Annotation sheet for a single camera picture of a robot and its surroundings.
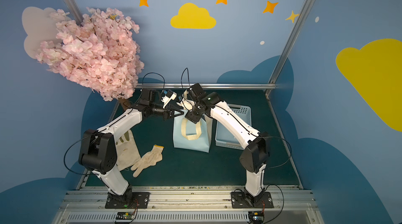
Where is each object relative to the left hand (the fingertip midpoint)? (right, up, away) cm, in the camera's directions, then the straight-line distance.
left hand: (183, 111), depth 82 cm
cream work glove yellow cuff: (-20, -27, +4) cm, 34 cm away
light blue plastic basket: (+25, -17, +15) cm, 34 cm away
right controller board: (+36, -50, -9) cm, 63 cm away
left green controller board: (-26, -49, -10) cm, 56 cm away
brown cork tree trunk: (-37, +5, +11) cm, 39 cm away
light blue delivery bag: (+3, -12, -6) cm, 14 cm away
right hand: (+6, +1, +1) cm, 6 cm away
